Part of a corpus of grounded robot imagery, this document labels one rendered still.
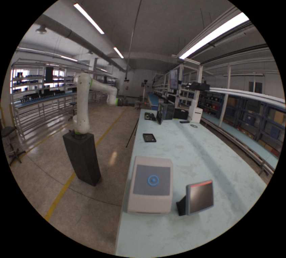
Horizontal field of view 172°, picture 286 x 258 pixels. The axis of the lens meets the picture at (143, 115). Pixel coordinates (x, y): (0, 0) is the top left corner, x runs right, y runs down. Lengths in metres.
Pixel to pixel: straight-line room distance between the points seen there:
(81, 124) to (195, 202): 0.85
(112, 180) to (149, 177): 1.36
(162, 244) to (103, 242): 1.06
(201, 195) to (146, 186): 0.17
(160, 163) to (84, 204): 1.32
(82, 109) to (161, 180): 0.73
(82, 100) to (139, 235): 0.84
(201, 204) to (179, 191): 0.14
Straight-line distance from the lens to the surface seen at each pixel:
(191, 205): 0.32
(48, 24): 3.62
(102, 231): 1.38
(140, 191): 0.29
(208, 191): 0.36
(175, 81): 2.36
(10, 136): 4.05
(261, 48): 1.04
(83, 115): 0.83
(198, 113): 1.43
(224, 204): 0.53
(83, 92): 0.79
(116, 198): 1.48
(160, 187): 0.30
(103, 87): 1.06
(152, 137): 0.74
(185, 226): 0.40
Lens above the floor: 1.36
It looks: 16 degrees down
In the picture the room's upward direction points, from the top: 7 degrees clockwise
